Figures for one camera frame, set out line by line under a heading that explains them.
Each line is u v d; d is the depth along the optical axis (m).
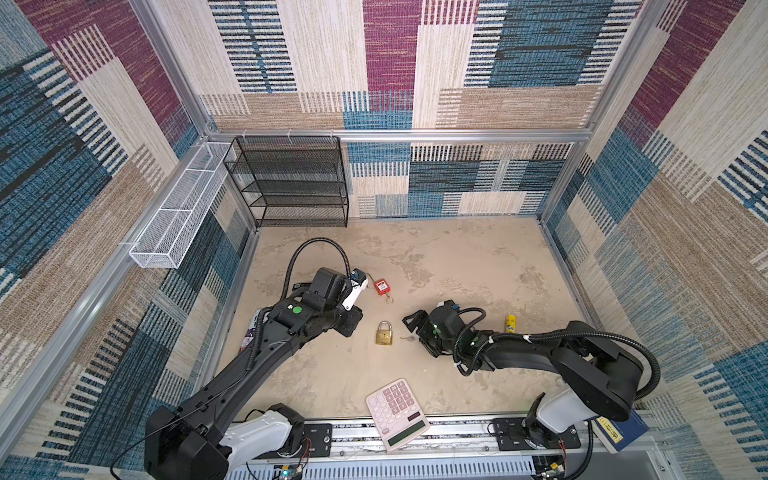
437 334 0.70
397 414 0.76
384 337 0.89
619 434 0.73
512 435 0.73
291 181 1.10
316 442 0.73
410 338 0.89
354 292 0.64
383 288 0.99
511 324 0.91
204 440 0.38
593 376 0.44
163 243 0.91
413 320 0.81
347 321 0.69
